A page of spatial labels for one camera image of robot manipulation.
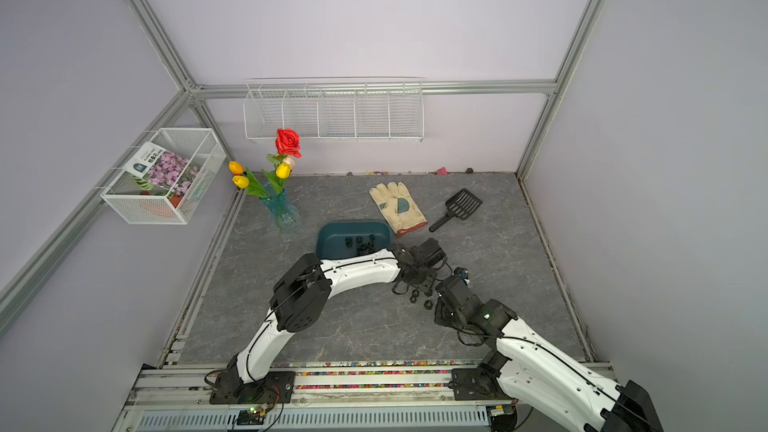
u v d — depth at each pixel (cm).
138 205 74
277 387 74
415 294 89
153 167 73
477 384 65
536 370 48
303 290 58
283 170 82
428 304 87
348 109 100
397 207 109
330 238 102
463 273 74
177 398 73
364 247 99
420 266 72
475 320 58
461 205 112
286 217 105
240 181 78
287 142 77
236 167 81
